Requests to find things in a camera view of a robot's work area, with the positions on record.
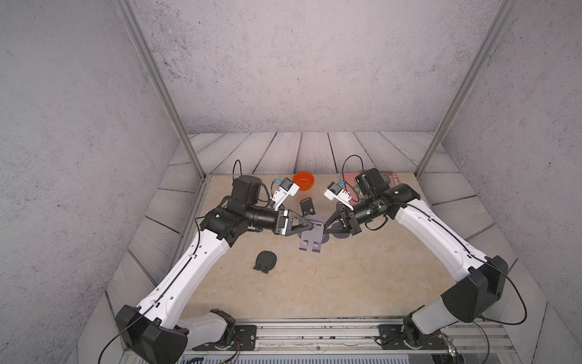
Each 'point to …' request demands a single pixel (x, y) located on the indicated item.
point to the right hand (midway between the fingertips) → (325, 233)
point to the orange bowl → (305, 180)
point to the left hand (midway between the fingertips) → (310, 228)
